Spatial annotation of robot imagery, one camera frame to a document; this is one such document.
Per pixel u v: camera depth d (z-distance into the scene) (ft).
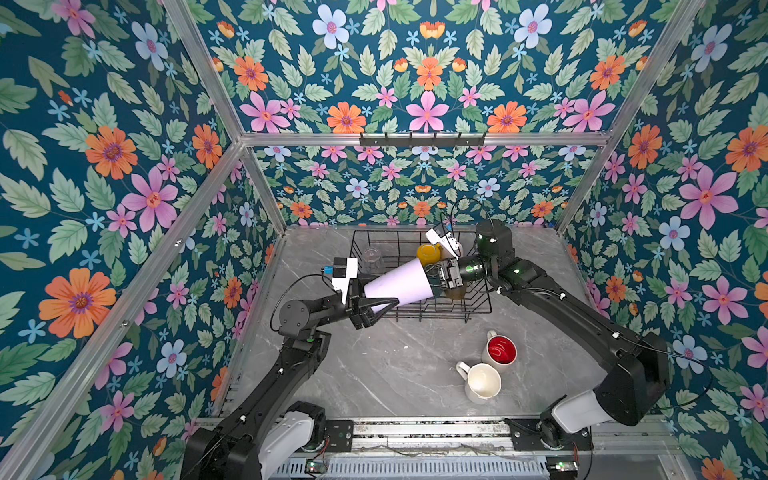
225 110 2.78
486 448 2.39
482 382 2.60
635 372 1.33
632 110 2.79
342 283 1.82
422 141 3.05
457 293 3.14
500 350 2.81
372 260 3.20
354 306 1.87
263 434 1.44
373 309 1.92
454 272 1.95
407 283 1.92
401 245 3.51
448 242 1.99
